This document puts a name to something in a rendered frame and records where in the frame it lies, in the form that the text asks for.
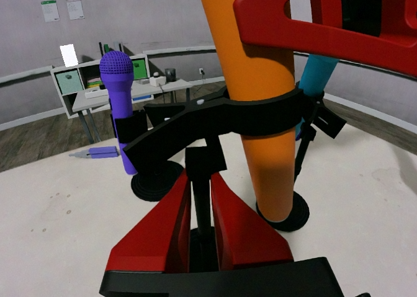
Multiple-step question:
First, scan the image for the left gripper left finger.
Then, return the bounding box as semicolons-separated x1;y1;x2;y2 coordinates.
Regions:
105;168;192;273

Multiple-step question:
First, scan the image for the blue microphone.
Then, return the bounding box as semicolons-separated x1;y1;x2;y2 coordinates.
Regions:
295;54;339;138

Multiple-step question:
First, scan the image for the orange microphone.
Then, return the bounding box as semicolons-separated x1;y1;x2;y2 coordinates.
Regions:
201;0;295;223

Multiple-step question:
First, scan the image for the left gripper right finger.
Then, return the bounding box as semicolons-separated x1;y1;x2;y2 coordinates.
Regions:
210;172;294;271

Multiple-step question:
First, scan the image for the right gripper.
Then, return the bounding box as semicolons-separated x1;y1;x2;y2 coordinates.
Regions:
233;0;417;79

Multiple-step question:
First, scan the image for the purple microphone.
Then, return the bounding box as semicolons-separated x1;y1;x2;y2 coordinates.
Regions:
99;51;138;176

